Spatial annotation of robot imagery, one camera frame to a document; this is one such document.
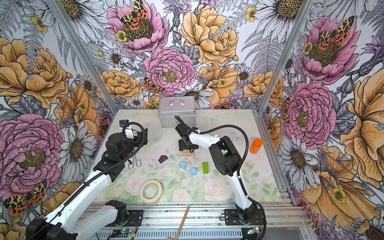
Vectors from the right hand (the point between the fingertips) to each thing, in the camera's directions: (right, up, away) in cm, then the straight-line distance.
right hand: (188, 150), depth 98 cm
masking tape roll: (-17, -22, -21) cm, 34 cm away
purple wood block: (-16, -4, -4) cm, 17 cm away
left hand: (-24, +12, -19) cm, 33 cm away
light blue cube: (-3, -7, -9) cm, 12 cm away
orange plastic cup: (+41, +4, -7) cm, 42 cm away
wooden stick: (-2, -30, -25) cm, 40 cm away
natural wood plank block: (0, -2, -3) cm, 4 cm away
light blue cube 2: (+3, -10, -11) cm, 16 cm away
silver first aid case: (-4, +29, +6) cm, 30 cm away
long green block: (+11, -9, -9) cm, 16 cm away
